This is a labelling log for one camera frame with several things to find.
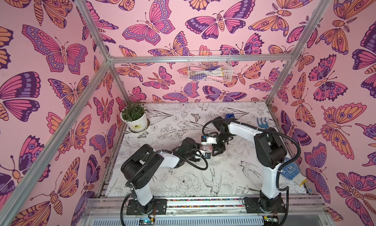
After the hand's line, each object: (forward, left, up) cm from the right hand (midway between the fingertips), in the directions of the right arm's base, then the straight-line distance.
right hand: (214, 148), depth 93 cm
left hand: (+1, +8, +1) cm, 9 cm away
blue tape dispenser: (+24, -11, +3) cm, 27 cm away
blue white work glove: (-13, -43, -1) cm, 45 cm away
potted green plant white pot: (+14, +50, +15) cm, 54 cm away
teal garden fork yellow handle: (+20, -37, -2) cm, 42 cm away
